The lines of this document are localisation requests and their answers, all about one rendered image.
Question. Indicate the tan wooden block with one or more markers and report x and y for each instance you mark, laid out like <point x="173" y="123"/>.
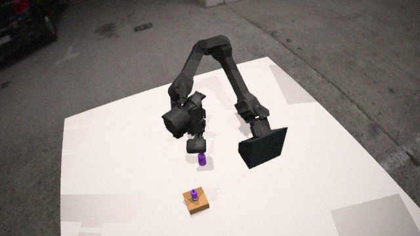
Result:
<point x="196" y="206"/>

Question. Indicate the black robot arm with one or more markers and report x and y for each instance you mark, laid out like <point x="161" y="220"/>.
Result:
<point x="248" y="106"/>

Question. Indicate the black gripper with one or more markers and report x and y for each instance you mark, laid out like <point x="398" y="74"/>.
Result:
<point x="197" y="127"/>

